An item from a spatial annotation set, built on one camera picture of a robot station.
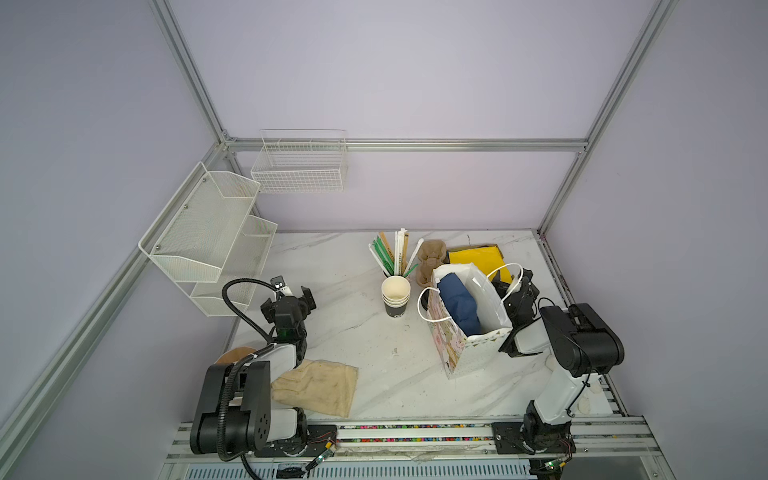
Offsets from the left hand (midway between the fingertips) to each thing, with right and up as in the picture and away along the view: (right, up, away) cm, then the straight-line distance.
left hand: (287, 296), depth 90 cm
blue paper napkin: (+51, 0, -11) cm, 52 cm away
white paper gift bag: (+49, -11, -20) cm, 54 cm away
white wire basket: (+3, +44, +5) cm, 44 cm away
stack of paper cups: (+34, +1, +3) cm, 34 cm away
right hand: (+69, +7, +3) cm, 69 cm away
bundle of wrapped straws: (+34, +10, +5) cm, 36 cm away
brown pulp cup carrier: (+47, +14, +21) cm, 53 cm away
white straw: (+39, +9, +4) cm, 40 cm away
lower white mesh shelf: (-17, +11, +8) cm, 22 cm away
